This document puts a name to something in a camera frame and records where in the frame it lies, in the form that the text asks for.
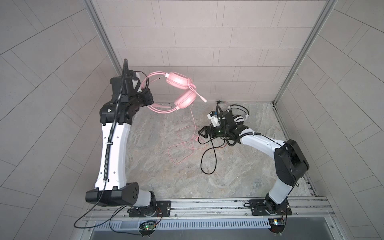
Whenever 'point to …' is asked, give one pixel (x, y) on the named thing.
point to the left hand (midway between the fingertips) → (153, 90)
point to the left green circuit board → (147, 227)
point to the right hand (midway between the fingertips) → (202, 132)
